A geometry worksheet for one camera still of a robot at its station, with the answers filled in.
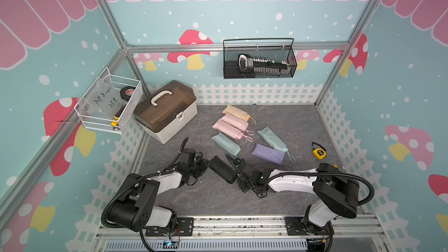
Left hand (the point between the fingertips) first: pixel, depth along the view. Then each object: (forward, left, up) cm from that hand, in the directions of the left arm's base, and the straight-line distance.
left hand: (211, 165), depth 91 cm
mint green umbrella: (+12, -8, +2) cm, 15 cm away
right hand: (-7, -15, -1) cm, 17 cm away
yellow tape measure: (+7, -59, +1) cm, 60 cm away
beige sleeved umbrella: (+35, -15, +3) cm, 38 cm away
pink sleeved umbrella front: (+21, -10, +2) cm, 24 cm away
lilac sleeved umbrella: (+6, -31, +2) cm, 31 cm away
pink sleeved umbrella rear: (+29, -14, +1) cm, 32 cm away
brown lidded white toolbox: (+21, +23, +19) cm, 36 cm away
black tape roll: (+21, +38, +32) cm, 54 cm away
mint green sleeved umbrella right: (+15, -35, +1) cm, 38 cm away
